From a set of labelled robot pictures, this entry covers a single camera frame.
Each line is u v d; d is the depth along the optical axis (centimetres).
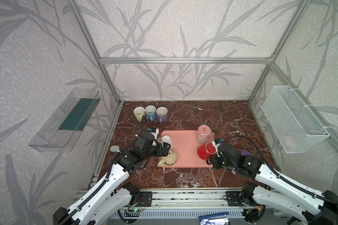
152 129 67
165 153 66
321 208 40
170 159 81
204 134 87
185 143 94
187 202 73
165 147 67
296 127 63
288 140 75
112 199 56
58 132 64
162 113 108
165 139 86
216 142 71
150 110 105
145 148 57
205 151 75
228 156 58
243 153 93
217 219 68
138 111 103
